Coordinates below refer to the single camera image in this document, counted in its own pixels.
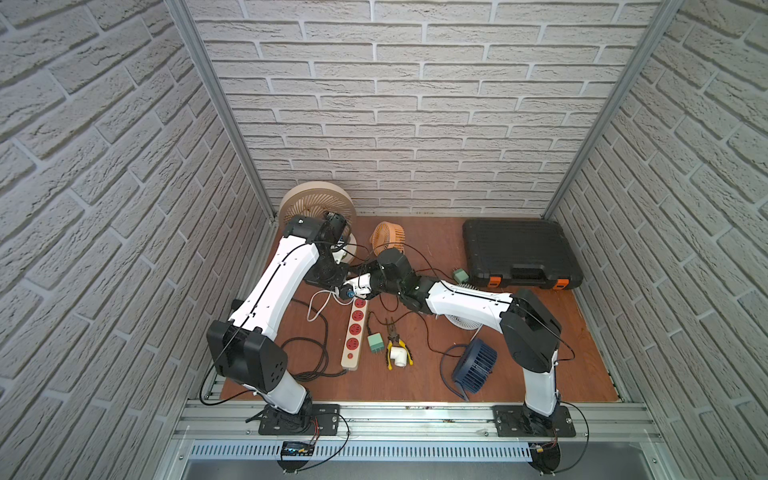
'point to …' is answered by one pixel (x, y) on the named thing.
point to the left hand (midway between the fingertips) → (330, 281)
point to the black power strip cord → (320, 372)
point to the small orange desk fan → (388, 235)
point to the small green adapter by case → (460, 276)
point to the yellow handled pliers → (394, 341)
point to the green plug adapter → (376, 343)
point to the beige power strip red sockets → (354, 338)
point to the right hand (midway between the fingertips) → (354, 264)
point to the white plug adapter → (399, 354)
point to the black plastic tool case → (520, 253)
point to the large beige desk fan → (316, 199)
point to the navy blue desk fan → (475, 366)
